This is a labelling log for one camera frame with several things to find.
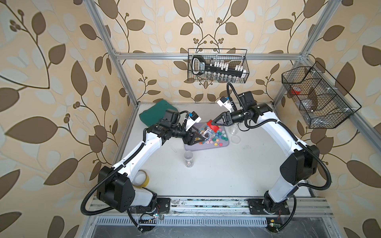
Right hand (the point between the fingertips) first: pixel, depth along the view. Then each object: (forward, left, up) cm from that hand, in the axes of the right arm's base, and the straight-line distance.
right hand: (213, 124), depth 74 cm
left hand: (-4, +7, -3) cm, 9 cm away
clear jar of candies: (-10, +13, -19) cm, 25 cm away
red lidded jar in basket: (+17, -47, +5) cm, 50 cm away
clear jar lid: (+7, -18, -28) cm, 34 cm away
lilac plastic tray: (+2, +8, -27) cm, 29 cm away
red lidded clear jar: (-4, +2, -3) cm, 5 cm away
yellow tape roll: (-20, +37, -23) cm, 48 cm away
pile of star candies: (+7, -5, -26) cm, 28 cm away
